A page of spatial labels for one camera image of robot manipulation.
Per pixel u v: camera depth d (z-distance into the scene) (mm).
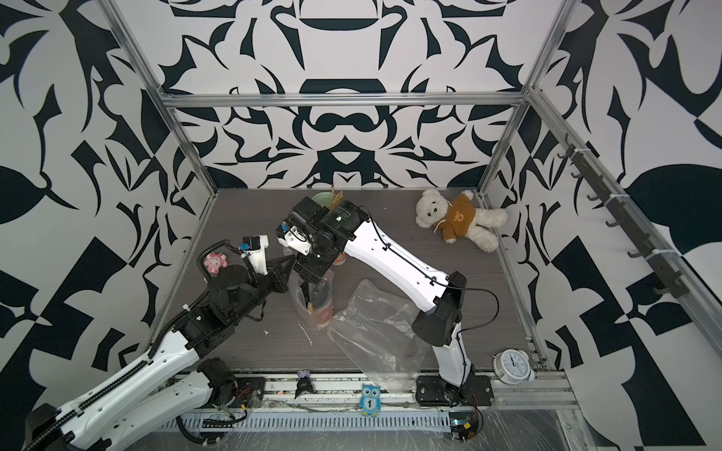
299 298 699
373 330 815
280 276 630
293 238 606
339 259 629
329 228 475
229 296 530
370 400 715
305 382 742
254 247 616
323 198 995
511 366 749
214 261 957
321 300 704
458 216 1020
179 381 595
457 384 617
